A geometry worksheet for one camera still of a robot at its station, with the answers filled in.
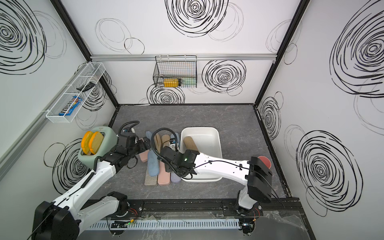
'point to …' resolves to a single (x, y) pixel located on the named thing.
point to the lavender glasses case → (175, 178)
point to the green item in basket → (188, 82)
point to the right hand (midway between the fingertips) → (171, 161)
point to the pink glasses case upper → (144, 156)
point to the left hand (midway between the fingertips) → (143, 142)
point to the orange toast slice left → (85, 142)
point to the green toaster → (110, 139)
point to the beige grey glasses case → (150, 180)
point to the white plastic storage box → (208, 141)
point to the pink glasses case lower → (164, 177)
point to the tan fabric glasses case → (189, 143)
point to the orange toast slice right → (94, 142)
